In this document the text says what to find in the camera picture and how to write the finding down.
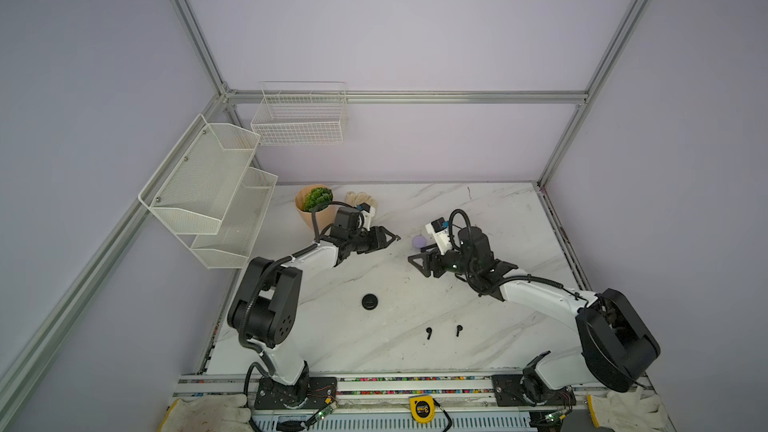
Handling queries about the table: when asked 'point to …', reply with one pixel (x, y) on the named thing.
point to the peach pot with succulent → (311, 197)
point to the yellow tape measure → (422, 408)
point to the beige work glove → (357, 199)
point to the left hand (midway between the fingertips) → (389, 240)
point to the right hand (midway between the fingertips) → (415, 253)
